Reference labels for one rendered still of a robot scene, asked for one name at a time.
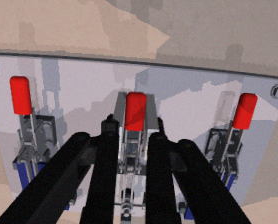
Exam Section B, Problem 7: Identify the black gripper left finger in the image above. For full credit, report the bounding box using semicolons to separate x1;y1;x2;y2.
0;92;127;224

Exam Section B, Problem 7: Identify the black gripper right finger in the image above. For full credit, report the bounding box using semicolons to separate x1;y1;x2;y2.
143;94;252;224

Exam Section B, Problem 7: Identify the blue rectangular plate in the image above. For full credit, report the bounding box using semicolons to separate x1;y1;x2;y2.
16;157;70;210

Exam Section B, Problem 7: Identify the blue rectangular block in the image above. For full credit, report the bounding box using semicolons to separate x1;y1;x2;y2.
183;170;235;220

